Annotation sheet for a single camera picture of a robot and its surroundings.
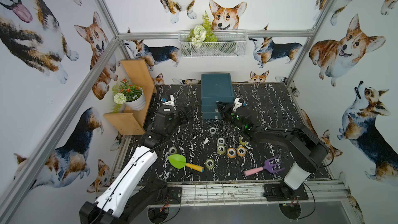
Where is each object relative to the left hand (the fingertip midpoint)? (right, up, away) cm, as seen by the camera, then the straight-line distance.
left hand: (184, 105), depth 75 cm
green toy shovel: (-4, -31, +9) cm, 33 cm away
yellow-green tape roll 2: (+19, -26, +13) cm, 35 cm away
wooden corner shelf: (-28, -10, +8) cm, 31 cm away
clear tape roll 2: (+19, -22, +17) cm, 34 cm away
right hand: (+18, +3, +9) cm, 20 cm away
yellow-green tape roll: (+32, -23, +16) cm, 42 cm away
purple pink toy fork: (+44, -33, +8) cm, 55 cm away
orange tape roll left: (+26, -29, +12) cm, 40 cm away
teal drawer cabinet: (+16, +9, +16) cm, 24 cm away
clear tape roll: (+14, -17, +22) cm, 31 cm away
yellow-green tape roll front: (+14, -31, +8) cm, 35 cm away
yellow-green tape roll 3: (-9, -25, +14) cm, 30 cm away
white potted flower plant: (-34, +5, +17) cm, 39 cm away
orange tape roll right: (+30, -28, +12) cm, 43 cm away
